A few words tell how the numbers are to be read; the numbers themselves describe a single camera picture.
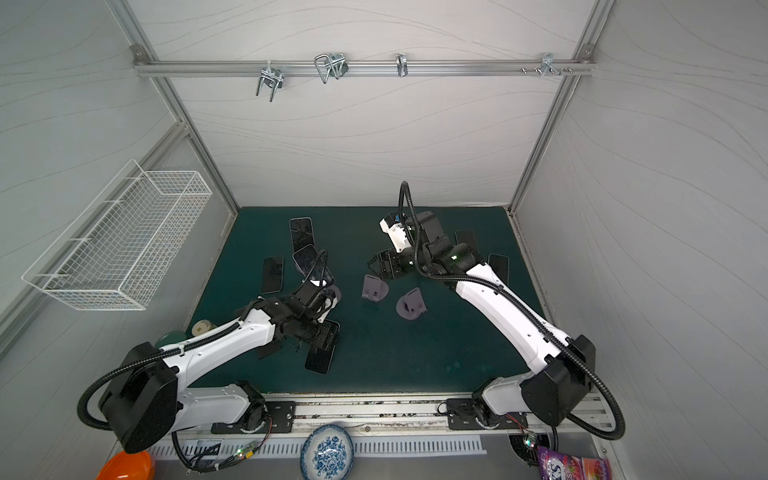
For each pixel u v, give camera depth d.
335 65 0.76
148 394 0.40
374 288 0.93
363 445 0.70
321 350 0.73
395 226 0.65
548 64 0.76
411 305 0.88
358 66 0.80
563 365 0.40
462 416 0.73
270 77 0.80
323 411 0.75
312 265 0.90
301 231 0.96
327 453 0.69
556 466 0.65
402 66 0.78
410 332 0.88
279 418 0.74
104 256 0.65
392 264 0.63
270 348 0.58
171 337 0.76
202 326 0.78
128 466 0.63
